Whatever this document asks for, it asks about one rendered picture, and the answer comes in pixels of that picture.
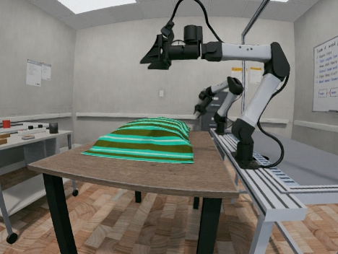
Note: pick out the white slotted crossbar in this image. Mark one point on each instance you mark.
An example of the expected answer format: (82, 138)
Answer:
(271, 204)

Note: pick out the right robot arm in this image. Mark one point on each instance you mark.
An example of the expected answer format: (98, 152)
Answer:
(235, 89)

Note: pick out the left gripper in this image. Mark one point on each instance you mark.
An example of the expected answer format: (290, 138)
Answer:
(169, 53)

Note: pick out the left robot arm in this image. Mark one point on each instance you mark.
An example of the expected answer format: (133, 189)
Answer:
(276, 68)

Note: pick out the green striped pillowcase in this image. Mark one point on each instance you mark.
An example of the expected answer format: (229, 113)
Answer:
(150, 139)

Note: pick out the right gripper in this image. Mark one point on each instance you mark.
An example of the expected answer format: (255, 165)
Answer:
(202, 107)

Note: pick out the grey vertical metal post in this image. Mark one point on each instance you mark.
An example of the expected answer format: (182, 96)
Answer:
(243, 102)

